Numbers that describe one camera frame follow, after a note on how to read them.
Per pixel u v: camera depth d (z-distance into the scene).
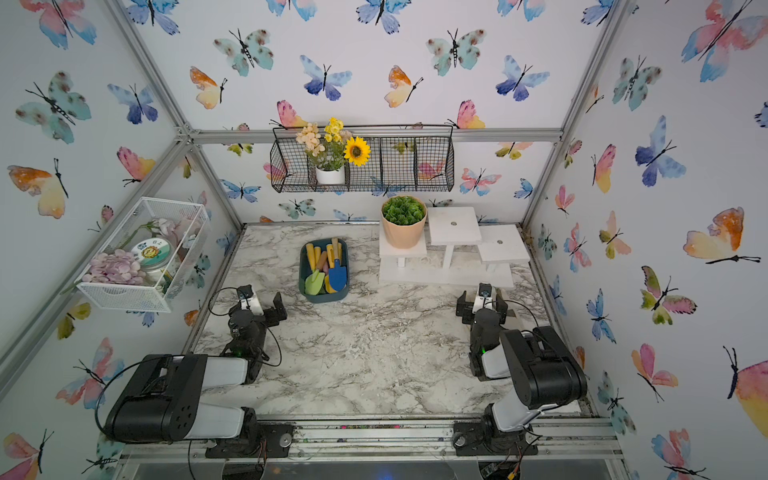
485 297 0.76
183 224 0.79
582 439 0.76
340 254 1.07
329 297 0.97
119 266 0.59
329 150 0.87
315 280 0.99
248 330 0.69
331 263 1.04
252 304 0.78
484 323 0.71
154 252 0.66
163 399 0.45
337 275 1.01
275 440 0.75
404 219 0.85
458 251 1.11
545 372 0.47
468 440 0.74
